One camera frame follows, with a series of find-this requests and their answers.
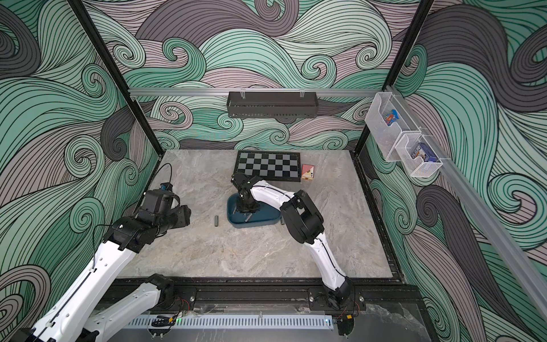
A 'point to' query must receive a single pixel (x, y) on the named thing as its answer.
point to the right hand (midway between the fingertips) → (246, 210)
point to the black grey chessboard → (270, 165)
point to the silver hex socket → (282, 221)
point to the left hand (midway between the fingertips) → (183, 210)
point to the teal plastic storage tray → (265, 216)
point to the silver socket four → (248, 217)
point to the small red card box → (308, 172)
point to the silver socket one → (216, 221)
